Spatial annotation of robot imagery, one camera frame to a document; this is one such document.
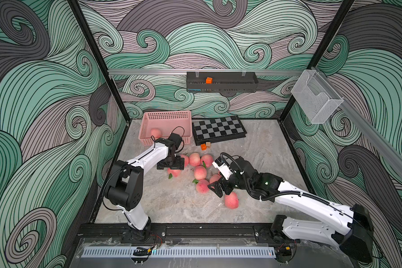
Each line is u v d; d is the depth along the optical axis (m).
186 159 0.93
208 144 1.04
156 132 1.07
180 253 0.70
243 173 0.53
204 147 1.03
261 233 0.73
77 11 0.72
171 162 0.76
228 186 0.64
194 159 0.92
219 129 1.10
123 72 1.82
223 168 0.64
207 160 0.90
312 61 0.90
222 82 0.96
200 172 0.86
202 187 0.81
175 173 0.88
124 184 0.47
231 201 0.77
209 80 0.88
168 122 1.16
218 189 0.64
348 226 0.39
